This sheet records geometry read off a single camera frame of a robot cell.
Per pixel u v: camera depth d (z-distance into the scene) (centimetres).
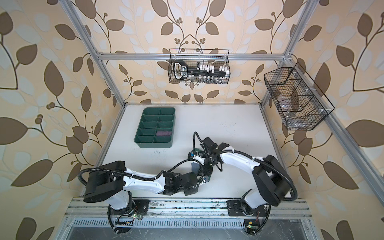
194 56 89
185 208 75
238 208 73
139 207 74
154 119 106
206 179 70
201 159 75
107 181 48
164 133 96
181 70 84
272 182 43
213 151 64
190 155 74
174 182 62
